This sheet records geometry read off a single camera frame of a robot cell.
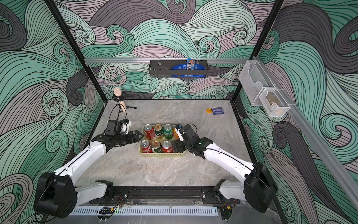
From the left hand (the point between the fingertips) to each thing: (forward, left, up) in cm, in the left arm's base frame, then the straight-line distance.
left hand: (138, 135), depth 84 cm
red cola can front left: (-6, -5, -2) cm, 8 cm away
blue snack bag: (+40, -28, +23) cm, 54 cm away
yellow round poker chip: (+32, -50, -13) cm, 61 cm away
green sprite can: (+5, -18, -4) cm, 19 cm away
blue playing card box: (+30, -57, -11) cm, 65 cm away
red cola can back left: (+4, -6, -2) cm, 7 cm away
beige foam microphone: (+23, +15, +15) cm, 31 cm away
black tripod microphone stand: (+22, +15, +11) cm, 29 cm away
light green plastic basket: (-9, -11, -8) cm, 16 cm away
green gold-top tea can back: (+5, -12, -4) cm, 13 cm away
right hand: (-3, -25, -1) cm, 26 cm away
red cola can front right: (-6, -17, -3) cm, 19 cm away
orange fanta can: (+5, -23, -7) cm, 24 cm away
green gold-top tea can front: (-6, -12, -2) cm, 13 cm away
